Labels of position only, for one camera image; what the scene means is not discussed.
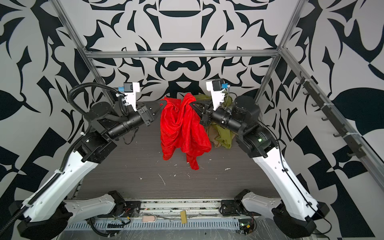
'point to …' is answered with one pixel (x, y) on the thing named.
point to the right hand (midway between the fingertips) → (191, 101)
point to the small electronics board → (246, 225)
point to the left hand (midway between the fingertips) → (165, 98)
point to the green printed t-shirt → (226, 134)
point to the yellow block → (184, 217)
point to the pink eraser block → (149, 218)
